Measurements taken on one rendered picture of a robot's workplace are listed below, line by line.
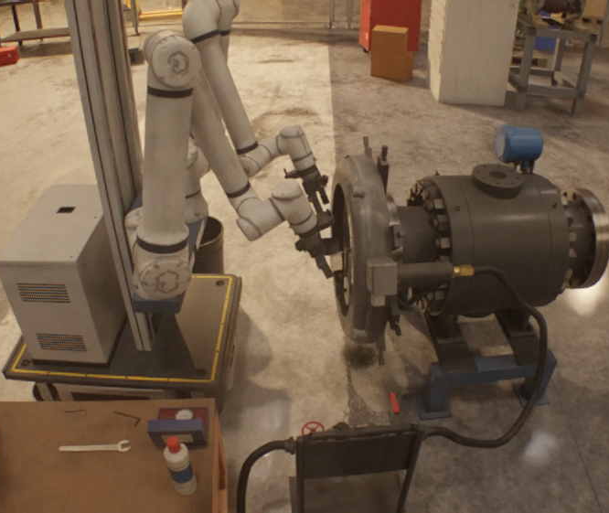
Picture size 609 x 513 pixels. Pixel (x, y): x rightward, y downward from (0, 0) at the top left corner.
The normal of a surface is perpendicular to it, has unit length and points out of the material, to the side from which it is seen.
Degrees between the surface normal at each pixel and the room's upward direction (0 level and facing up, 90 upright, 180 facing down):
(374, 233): 48
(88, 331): 90
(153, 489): 0
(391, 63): 90
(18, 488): 0
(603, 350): 0
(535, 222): 42
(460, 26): 90
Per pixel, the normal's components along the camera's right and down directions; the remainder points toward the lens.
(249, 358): 0.00, -0.82
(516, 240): 0.07, 0.01
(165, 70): 0.35, 0.50
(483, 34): -0.02, 0.58
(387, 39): -0.29, 0.55
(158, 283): 0.34, 0.69
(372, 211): 0.04, -0.30
